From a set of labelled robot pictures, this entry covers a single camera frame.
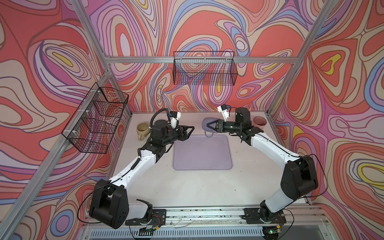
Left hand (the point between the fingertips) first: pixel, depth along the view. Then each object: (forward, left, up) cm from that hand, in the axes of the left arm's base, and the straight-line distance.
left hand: (192, 127), depth 77 cm
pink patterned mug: (+18, -46, -17) cm, 52 cm away
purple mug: (+1, -9, -5) cm, 10 cm away
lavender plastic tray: (0, -3, -25) cm, 26 cm away
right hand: (+2, -9, -3) cm, 10 cm away
